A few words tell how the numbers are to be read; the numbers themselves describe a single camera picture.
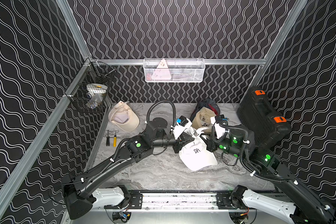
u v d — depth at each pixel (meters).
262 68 0.95
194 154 0.73
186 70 1.03
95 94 0.82
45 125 0.59
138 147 0.47
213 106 1.13
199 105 1.00
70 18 0.73
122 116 1.12
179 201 0.76
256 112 0.88
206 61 0.88
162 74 0.90
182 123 0.52
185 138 0.59
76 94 0.75
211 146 0.54
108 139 0.98
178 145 0.53
